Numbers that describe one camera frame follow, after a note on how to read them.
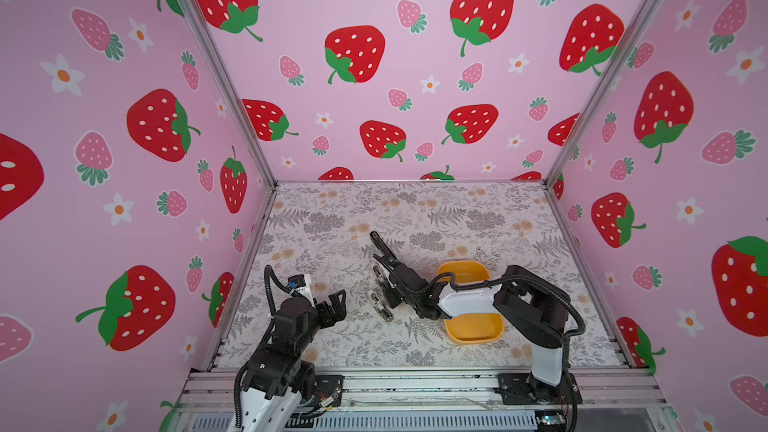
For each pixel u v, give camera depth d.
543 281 0.52
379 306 0.87
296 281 0.68
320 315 0.69
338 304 0.70
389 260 0.79
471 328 0.80
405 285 0.69
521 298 0.54
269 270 0.62
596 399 0.73
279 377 0.53
